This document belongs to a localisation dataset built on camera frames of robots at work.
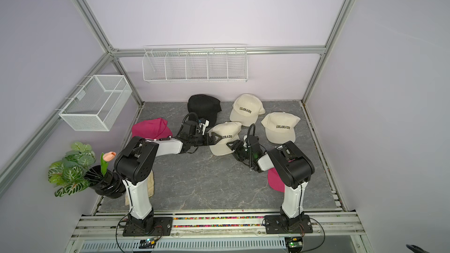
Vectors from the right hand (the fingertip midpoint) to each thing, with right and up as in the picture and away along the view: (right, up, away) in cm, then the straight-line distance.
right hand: (227, 145), depth 95 cm
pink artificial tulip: (-45, 0, -29) cm, 53 cm away
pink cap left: (-42, +9, +5) cm, 43 cm away
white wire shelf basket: (-21, +46, +4) cm, 51 cm away
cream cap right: (+31, +9, +7) cm, 33 cm away
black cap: (-14, +22, +13) cm, 29 cm away
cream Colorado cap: (+1, +7, +4) cm, 8 cm away
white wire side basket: (-62, +21, -12) cm, 66 cm away
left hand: (-5, +3, +2) cm, 6 cm away
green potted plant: (-56, -6, -33) cm, 65 cm away
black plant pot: (-51, -15, -20) cm, 56 cm away
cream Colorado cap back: (+12, +20, +14) cm, 27 cm away
